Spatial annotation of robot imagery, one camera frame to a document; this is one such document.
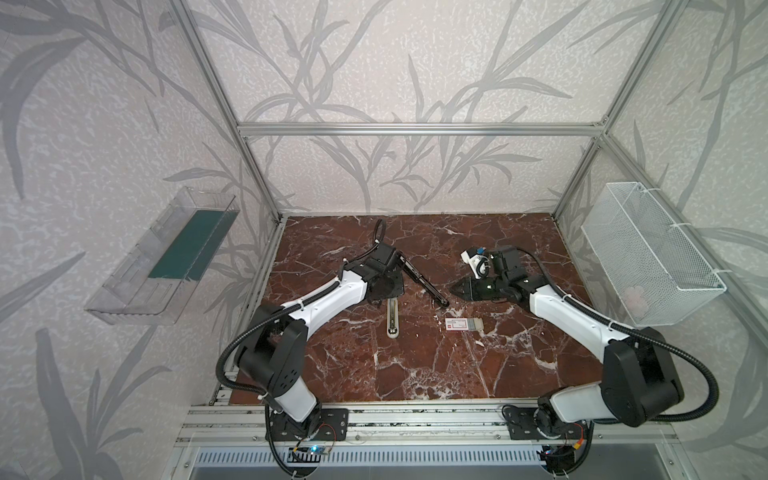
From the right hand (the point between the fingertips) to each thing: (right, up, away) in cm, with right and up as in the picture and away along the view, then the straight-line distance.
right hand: (452, 281), depth 85 cm
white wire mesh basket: (+40, +5, -21) cm, 46 cm away
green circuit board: (-38, -41, -13) cm, 57 cm away
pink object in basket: (+43, -4, -12) cm, 45 cm away
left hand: (-14, 0, +4) cm, 15 cm away
